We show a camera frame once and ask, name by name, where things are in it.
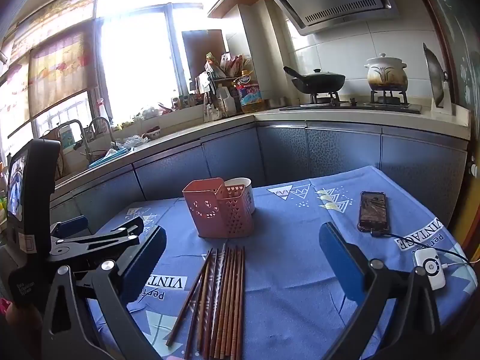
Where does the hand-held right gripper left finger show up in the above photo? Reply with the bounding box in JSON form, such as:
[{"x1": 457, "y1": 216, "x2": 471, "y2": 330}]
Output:
[{"x1": 41, "y1": 226, "x2": 167, "y2": 360}]

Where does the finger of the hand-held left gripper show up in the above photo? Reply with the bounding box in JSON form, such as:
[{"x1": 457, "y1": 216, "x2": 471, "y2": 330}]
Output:
[
  {"x1": 54, "y1": 215, "x2": 89, "y2": 238},
  {"x1": 64, "y1": 215, "x2": 151, "y2": 266}
]

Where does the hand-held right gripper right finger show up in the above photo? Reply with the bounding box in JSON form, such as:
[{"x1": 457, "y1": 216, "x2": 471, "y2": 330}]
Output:
[{"x1": 319, "y1": 222, "x2": 441, "y2": 360}]

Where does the bunch of wooden chopsticks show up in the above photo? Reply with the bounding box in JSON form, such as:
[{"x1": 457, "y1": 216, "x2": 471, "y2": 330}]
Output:
[{"x1": 166, "y1": 245, "x2": 246, "y2": 360}]

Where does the pink utensil holder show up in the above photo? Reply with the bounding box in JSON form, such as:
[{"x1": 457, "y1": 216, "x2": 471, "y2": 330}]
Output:
[{"x1": 182, "y1": 178, "x2": 256, "y2": 239}]

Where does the person's left hand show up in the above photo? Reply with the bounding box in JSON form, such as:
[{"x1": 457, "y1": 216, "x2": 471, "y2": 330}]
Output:
[{"x1": 7, "y1": 303, "x2": 43, "y2": 332}]

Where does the blue printed tablecloth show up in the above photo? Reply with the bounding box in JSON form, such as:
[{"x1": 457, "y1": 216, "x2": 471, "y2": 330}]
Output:
[{"x1": 88, "y1": 165, "x2": 471, "y2": 360}]

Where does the black smartphone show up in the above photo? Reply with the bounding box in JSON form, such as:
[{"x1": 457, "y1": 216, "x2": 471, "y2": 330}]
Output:
[{"x1": 357, "y1": 191, "x2": 391, "y2": 233}]

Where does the teal printed box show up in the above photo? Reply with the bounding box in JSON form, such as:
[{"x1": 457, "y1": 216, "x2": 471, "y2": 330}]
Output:
[{"x1": 60, "y1": 125, "x2": 80, "y2": 151}]

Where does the blue plastic basin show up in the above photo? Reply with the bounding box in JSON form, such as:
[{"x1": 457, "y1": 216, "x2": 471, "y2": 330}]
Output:
[{"x1": 88, "y1": 146, "x2": 130, "y2": 169}]

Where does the angular steel faucet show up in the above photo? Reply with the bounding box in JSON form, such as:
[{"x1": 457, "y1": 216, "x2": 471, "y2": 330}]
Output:
[{"x1": 57, "y1": 119, "x2": 91, "y2": 160}]

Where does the white portable charger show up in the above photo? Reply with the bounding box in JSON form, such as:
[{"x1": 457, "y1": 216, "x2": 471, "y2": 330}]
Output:
[{"x1": 413, "y1": 249, "x2": 447, "y2": 290}]

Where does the curved steel faucet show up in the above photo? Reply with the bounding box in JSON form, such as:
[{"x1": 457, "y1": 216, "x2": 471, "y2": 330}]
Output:
[{"x1": 89, "y1": 117, "x2": 117, "y2": 158}]

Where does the clear plastic bag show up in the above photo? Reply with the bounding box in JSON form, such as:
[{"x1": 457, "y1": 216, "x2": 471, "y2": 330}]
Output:
[{"x1": 124, "y1": 135, "x2": 149, "y2": 149}]

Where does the patterned roller blind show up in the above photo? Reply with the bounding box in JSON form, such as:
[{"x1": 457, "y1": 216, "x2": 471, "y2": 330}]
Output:
[
  {"x1": 0, "y1": 62, "x2": 32, "y2": 139},
  {"x1": 28, "y1": 26, "x2": 100, "y2": 121}
]

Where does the blue kitchen base cabinet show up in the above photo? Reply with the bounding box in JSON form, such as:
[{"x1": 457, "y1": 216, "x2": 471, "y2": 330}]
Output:
[{"x1": 49, "y1": 114, "x2": 473, "y2": 220}]

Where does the white cup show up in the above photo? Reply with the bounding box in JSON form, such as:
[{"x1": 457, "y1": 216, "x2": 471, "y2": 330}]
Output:
[{"x1": 224, "y1": 177, "x2": 256, "y2": 214}]

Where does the black gas stove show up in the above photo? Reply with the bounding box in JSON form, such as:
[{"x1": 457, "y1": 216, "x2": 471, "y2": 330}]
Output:
[{"x1": 279, "y1": 90, "x2": 422, "y2": 115}]

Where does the white plastic jug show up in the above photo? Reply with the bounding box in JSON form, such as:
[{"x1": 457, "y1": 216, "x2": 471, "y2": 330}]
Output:
[{"x1": 217, "y1": 85, "x2": 237, "y2": 117}]

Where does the black wok with lid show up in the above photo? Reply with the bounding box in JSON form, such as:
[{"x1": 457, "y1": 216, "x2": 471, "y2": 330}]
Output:
[{"x1": 283, "y1": 66, "x2": 346, "y2": 94}]

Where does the cooking oil bottle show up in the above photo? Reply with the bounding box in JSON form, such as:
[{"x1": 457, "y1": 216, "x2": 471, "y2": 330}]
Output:
[{"x1": 235, "y1": 69, "x2": 265, "y2": 114}]

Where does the white ceramic pot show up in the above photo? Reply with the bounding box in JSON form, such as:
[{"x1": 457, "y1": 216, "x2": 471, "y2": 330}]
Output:
[{"x1": 364, "y1": 53, "x2": 409, "y2": 91}]

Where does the brown board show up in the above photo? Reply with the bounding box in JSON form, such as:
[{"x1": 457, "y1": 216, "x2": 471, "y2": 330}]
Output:
[{"x1": 182, "y1": 29, "x2": 227, "y2": 94}]

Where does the cluttered seasoning rack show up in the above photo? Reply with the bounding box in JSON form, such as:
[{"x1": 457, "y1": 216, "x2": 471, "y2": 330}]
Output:
[{"x1": 193, "y1": 52, "x2": 256, "y2": 121}]

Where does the steel pan lid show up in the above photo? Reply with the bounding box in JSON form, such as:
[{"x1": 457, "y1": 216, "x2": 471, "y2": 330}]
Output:
[{"x1": 423, "y1": 42, "x2": 449, "y2": 107}]

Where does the wood framed glass door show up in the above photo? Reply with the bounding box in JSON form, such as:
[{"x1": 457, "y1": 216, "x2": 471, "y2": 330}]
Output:
[{"x1": 409, "y1": 0, "x2": 480, "y2": 241}]

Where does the black charging cable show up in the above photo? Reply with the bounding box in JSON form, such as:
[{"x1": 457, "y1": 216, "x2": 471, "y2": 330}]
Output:
[{"x1": 370, "y1": 230, "x2": 471, "y2": 267}]

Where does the white cable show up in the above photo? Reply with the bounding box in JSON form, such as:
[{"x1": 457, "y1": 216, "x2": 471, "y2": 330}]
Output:
[{"x1": 444, "y1": 259, "x2": 480, "y2": 271}]

